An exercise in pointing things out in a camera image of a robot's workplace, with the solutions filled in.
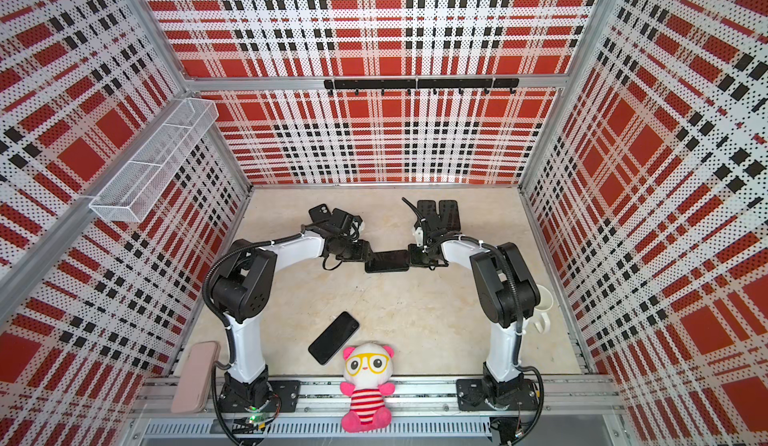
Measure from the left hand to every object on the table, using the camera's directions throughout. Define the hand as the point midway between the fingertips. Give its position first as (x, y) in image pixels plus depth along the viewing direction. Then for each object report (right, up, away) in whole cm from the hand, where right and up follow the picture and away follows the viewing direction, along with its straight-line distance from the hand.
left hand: (368, 258), depth 98 cm
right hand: (+14, -1, -1) cm, 14 cm away
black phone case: (+7, -2, +3) cm, 8 cm away
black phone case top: (-21, +15, +17) cm, 31 cm away
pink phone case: (-42, -30, -22) cm, 57 cm away
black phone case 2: (+21, +17, +13) cm, 30 cm away
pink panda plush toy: (+3, -23, -26) cm, 35 cm away
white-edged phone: (+30, +15, +15) cm, 36 cm away
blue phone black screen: (-8, -21, -15) cm, 27 cm away
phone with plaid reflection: (+7, -1, +3) cm, 8 cm away
